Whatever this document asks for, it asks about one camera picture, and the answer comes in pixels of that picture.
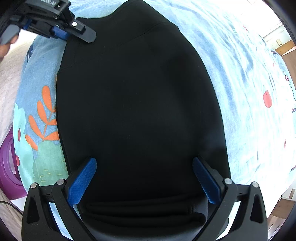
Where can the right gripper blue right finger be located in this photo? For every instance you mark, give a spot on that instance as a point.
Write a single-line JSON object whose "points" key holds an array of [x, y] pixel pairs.
{"points": [[207, 181]]}

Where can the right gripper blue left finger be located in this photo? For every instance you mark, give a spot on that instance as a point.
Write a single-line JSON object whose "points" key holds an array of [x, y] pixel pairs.
{"points": [[78, 181]]}

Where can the wooden headboard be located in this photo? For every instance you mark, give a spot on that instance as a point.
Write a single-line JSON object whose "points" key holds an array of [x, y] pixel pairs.
{"points": [[287, 52]]}

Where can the black pants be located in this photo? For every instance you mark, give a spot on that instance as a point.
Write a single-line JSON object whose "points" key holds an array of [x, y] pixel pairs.
{"points": [[139, 101]]}

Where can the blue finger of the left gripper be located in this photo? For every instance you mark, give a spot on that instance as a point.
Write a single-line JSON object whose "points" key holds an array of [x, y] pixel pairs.
{"points": [[74, 27], [59, 32]]}

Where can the left hand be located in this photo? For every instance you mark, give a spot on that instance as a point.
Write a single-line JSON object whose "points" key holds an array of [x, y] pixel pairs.
{"points": [[9, 36]]}

